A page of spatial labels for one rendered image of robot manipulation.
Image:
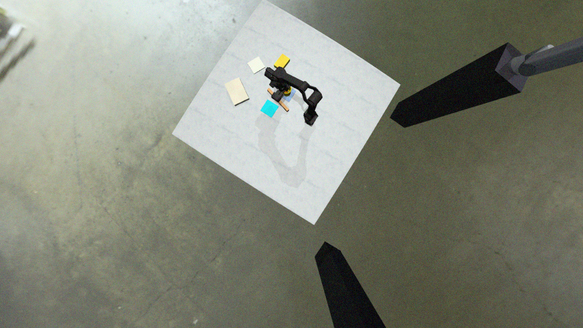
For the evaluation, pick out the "yellow rectangular block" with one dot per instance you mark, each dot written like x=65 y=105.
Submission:
x=282 y=61

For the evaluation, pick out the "cream flat rectangular block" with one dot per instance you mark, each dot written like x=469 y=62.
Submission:
x=236 y=91

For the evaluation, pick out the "cream flat square pad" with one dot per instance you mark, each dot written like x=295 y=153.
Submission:
x=256 y=65

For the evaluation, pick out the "tan wooden strip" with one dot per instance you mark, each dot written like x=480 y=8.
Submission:
x=280 y=102

